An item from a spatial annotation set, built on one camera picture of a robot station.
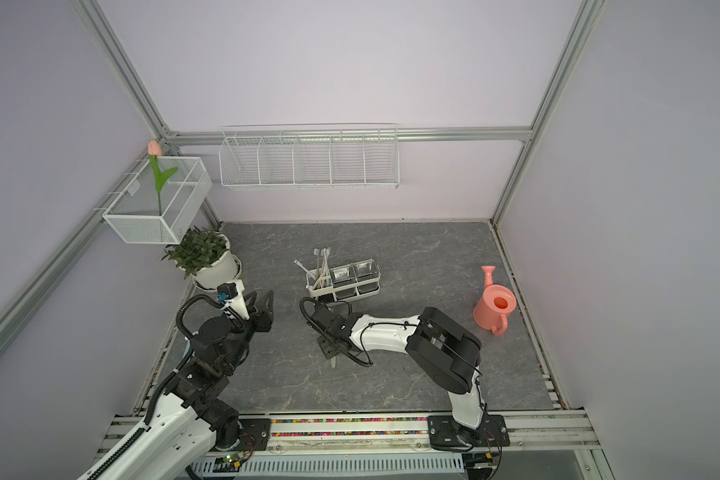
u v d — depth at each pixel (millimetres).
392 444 738
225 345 595
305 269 900
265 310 694
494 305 846
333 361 845
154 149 846
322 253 897
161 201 829
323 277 932
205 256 891
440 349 503
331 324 692
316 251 890
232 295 626
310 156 997
